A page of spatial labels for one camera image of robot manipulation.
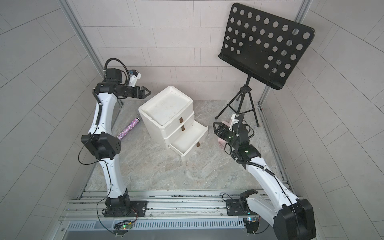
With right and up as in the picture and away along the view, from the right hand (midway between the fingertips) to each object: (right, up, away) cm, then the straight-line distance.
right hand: (215, 125), depth 78 cm
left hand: (-39, +21, +7) cm, 45 cm away
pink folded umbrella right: (+5, +2, -9) cm, 10 cm away
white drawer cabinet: (-24, +5, +1) cm, 25 cm away
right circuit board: (+16, -45, -10) cm, 49 cm away
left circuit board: (-43, -45, -12) cm, 64 cm away
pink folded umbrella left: (+6, -12, +16) cm, 21 cm away
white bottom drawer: (-16, -12, +13) cm, 24 cm away
